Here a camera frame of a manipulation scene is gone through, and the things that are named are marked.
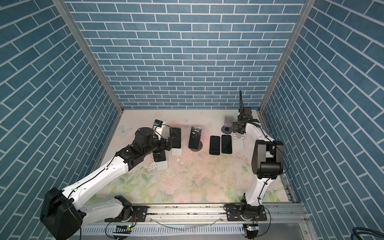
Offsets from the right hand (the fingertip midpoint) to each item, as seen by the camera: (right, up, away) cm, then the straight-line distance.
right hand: (241, 127), depth 98 cm
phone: (-17, -13, +3) cm, 22 cm away
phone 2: (-31, -6, -5) cm, 32 cm away
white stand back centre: (-43, -16, -3) cm, 46 cm away
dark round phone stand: (-30, -15, -3) cm, 34 cm away
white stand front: (-1, -11, +3) cm, 11 cm away
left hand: (-43, -4, -19) cm, 47 cm away
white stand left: (-51, -23, -8) cm, 56 cm away
